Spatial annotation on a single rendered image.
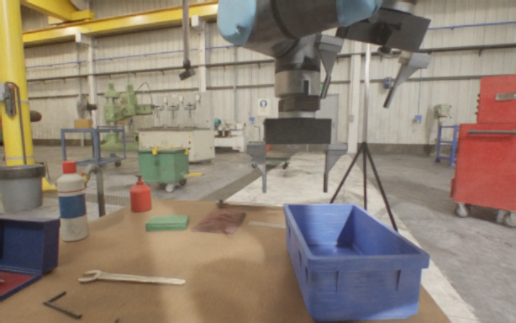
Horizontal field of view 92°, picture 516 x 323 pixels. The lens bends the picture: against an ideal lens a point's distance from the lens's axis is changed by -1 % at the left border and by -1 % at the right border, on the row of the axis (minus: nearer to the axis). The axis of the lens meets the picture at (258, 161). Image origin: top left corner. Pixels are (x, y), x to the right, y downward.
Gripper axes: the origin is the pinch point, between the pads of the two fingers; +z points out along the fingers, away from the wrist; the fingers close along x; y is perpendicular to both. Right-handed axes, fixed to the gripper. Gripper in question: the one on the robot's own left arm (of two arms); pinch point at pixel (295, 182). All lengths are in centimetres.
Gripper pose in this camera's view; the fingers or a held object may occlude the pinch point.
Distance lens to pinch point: 53.4
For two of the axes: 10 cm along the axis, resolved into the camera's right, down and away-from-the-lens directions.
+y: -0.3, -1.2, 9.9
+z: 0.0, 9.9, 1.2
